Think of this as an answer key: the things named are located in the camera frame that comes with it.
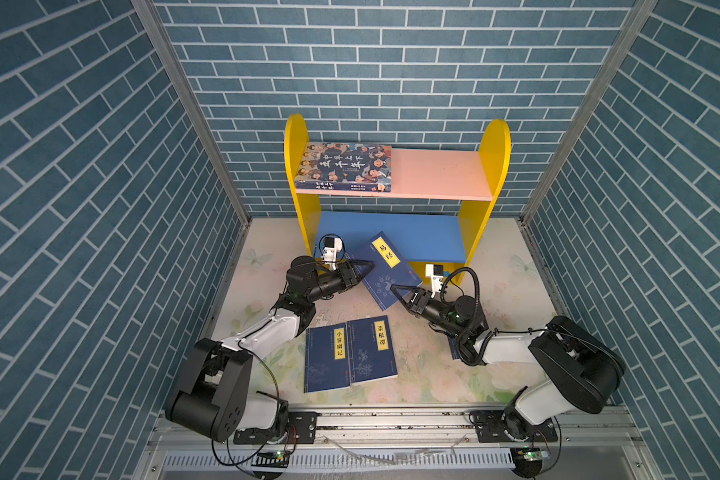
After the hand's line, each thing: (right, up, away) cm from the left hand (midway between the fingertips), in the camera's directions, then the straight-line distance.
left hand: (372, 270), depth 77 cm
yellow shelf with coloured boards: (+24, +23, +43) cm, 55 cm away
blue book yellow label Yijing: (+5, 0, +1) cm, 5 cm away
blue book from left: (-1, -26, +8) cm, 27 cm away
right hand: (+5, -4, -2) cm, 7 cm away
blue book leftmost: (-13, -26, +8) cm, 30 cm away
